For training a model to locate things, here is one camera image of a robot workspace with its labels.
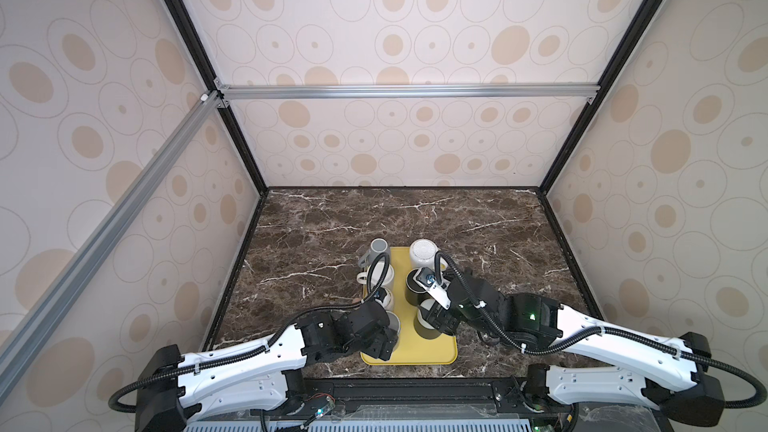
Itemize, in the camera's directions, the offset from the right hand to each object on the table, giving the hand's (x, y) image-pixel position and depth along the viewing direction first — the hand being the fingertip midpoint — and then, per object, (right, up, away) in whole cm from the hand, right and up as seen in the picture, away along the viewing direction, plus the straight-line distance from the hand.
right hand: (432, 290), depth 70 cm
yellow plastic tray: (-4, -20, +12) cm, 23 cm away
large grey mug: (-9, -10, +6) cm, 15 cm away
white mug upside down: (-14, 0, +17) cm, 22 cm away
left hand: (-9, -13, +4) cm, 16 cm away
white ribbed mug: (0, +6, +21) cm, 22 cm away
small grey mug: (-14, +8, +22) cm, 27 cm away
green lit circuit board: (-25, -28, +2) cm, 38 cm away
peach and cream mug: (-10, -4, +6) cm, 13 cm away
